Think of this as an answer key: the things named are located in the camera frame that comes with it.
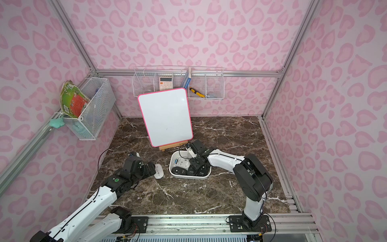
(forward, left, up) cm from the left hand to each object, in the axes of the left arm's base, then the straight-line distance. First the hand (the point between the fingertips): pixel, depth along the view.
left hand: (148, 165), depth 83 cm
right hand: (+7, -26, -7) cm, 27 cm away
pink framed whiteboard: (+27, -8, +11) cm, 30 cm away
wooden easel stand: (+15, -6, -5) cm, 16 cm away
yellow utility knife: (+42, -28, +16) cm, 53 cm away
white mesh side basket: (+36, +30, +23) cm, 52 cm away
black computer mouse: (0, -16, -6) cm, 17 cm away
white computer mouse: (-1, -5, -6) cm, 8 cm away
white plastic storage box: (+11, -18, -7) cm, 22 cm away
